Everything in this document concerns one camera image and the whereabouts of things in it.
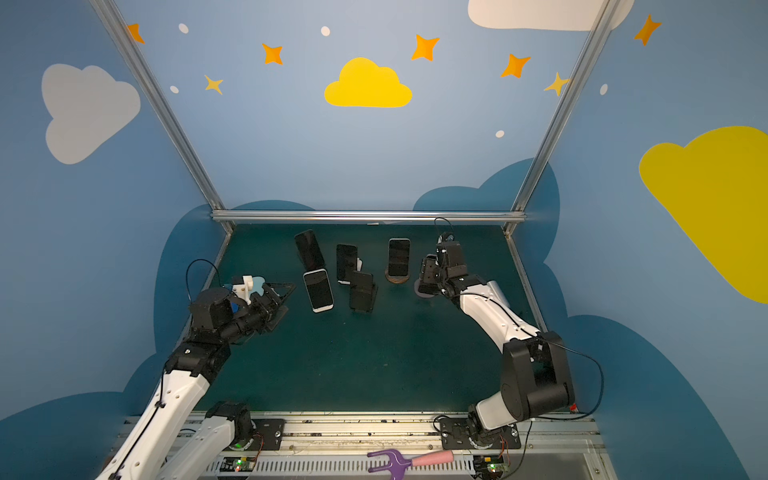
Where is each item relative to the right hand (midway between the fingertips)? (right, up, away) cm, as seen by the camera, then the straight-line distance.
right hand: (436, 261), depth 90 cm
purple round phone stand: (-5, -10, +14) cm, 18 cm away
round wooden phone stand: (-11, -6, +15) cm, 20 cm away
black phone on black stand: (-44, +4, +19) cm, 48 cm away
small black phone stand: (-19, -12, +14) cm, 27 cm away
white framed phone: (-36, -9, +1) cm, 37 cm away
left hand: (-38, -9, -17) cm, 42 cm away
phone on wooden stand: (-11, +1, +7) cm, 13 cm away
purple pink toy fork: (-12, -48, -19) cm, 53 cm away
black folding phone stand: (-44, +4, +19) cm, 48 cm away
